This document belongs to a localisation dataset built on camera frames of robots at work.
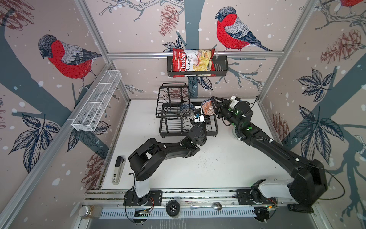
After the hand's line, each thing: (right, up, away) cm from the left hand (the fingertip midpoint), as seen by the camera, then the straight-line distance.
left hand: (204, 105), depth 76 cm
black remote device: (+46, -51, -7) cm, 69 cm away
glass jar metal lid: (-55, -48, -14) cm, 74 cm away
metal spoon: (+6, -52, -3) cm, 53 cm away
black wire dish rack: (-15, -5, +10) cm, 19 cm away
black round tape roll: (-16, -46, -14) cm, 51 cm away
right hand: (+3, +4, -4) cm, 6 cm away
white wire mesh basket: (-60, -5, -4) cm, 61 cm away
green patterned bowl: (+11, -13, -17) cm, 24 cm away
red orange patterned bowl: (+2, -1, +4) cm, 5 cm away
